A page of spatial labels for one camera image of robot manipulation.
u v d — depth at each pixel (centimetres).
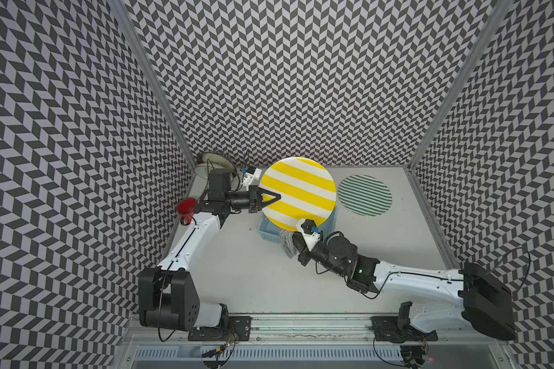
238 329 72
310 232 59
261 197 69
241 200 67
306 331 74
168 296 40
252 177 71
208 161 111
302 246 63
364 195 113
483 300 41
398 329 65
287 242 69
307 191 76
